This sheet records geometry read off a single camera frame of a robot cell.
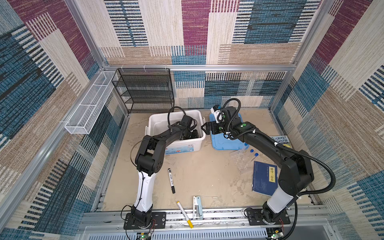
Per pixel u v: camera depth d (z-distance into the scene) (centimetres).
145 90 109
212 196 80
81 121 89
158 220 73
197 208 75
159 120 98
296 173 45
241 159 94
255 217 73
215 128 76
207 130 76
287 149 48
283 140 99
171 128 69
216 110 76
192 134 91
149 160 56
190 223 73
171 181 85
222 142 100
